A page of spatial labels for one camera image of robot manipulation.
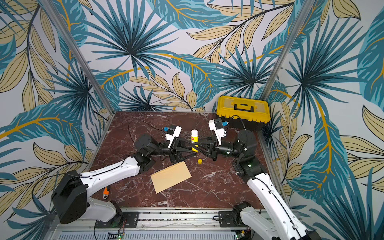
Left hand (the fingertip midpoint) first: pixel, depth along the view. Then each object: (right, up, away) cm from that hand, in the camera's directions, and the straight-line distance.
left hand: (196, 153), depth 58 cm
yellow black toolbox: (+33, +20, +42) cm, 57 cm away
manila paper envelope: (-15, -19, +30) cm, 38 cm away
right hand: (-1, +4, -1) cm, 4 cm away
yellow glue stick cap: (+3, -11, +34) cm, 36 cm away
